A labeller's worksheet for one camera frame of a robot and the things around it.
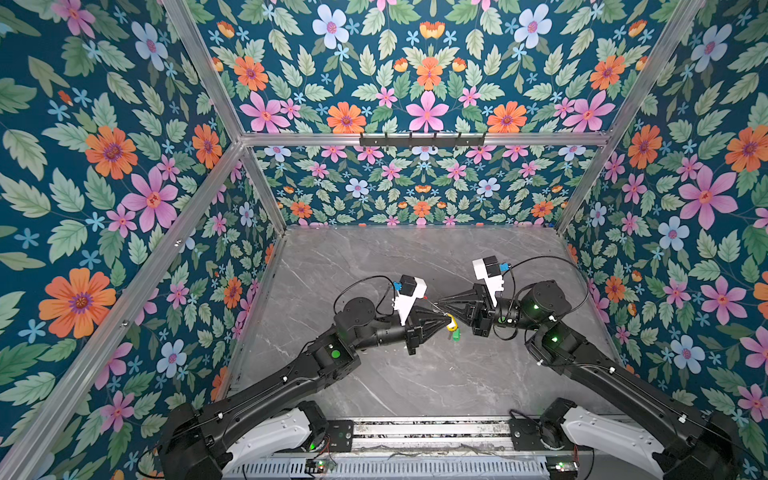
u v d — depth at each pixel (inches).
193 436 15.6
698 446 15.4
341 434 29.0
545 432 25.6
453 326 24.1
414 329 21.1
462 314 23.1
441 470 30.1
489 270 21.1
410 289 21.3
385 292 21.6
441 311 23.3
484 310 22.0
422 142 36.7
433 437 29.5
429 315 23.3
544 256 19.9
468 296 22.9
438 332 23.5
